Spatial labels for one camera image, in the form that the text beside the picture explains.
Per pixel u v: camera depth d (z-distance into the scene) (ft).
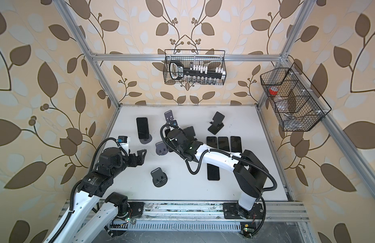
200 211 2.47
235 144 3.10
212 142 3.34
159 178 2.62
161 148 2.99
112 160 1.80
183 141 2.06
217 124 3.34
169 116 3.42
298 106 2.41
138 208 2.44
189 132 3.06
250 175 1.46
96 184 1.64
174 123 2.32
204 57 2.99
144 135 3.08
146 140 3.32
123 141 2.11
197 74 2.78
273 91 2.86
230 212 2.41
